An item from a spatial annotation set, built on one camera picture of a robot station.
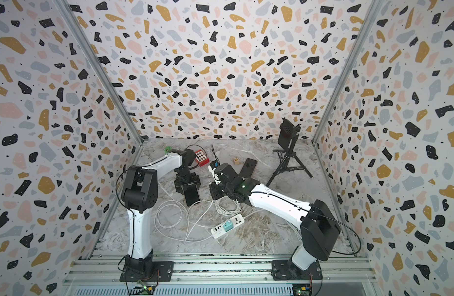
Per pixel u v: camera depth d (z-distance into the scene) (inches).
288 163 40.0
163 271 29.1
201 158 42.8
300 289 28.2
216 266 30.1
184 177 33.8
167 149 44.9
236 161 43.2
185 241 32.6
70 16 27.8
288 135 30.7
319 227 17.0
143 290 27.8
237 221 33.6
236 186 24.1
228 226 31.2
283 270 29.2
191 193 38.0
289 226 33.7
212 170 28.3
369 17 28.9
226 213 34.5
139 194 22.4
